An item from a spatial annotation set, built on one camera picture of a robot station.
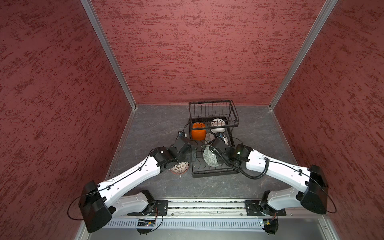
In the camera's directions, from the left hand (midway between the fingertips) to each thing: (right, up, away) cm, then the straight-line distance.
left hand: (186, 155), depth 78 cm
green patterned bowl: (+13, -2, +4) cm, 14 cm away
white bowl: (+21, +17, +29) cm, 40 cm away
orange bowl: (+7, +9, +19) cm, 22 cm away
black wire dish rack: (+14, +18, +29) cm, 37 cm away
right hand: (+20, 0, +2) cm, 20 cm away
